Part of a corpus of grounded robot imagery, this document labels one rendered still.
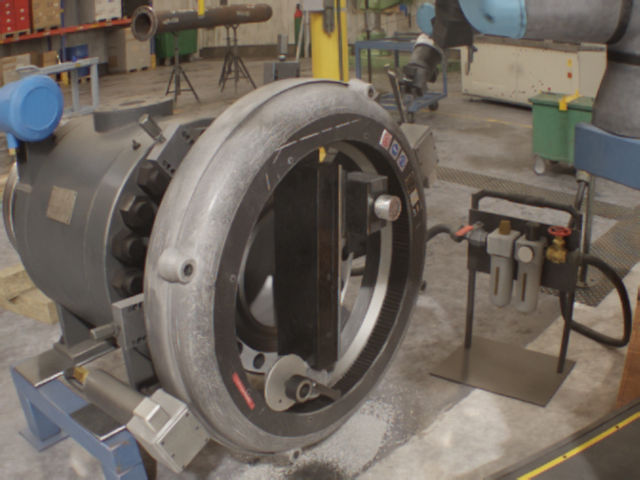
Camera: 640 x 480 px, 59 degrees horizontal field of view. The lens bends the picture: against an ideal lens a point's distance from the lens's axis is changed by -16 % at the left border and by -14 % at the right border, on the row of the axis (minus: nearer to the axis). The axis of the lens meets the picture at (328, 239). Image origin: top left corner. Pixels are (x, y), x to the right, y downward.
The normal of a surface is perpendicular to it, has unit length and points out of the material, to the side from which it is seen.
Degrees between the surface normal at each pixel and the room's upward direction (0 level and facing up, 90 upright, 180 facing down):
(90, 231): 68
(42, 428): 90
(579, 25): 135
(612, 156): 90
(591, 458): 0
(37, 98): 90
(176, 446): 90
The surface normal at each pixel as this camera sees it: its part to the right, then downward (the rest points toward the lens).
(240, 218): 0.79, 0.18
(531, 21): 0.04, 0.93
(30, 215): -0.60, -0.01
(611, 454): -0.04, -0.94
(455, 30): 0.30, 0.62
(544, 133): -0.56, 0.29
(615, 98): -0.89, -0.18
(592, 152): -0.91, 0.18
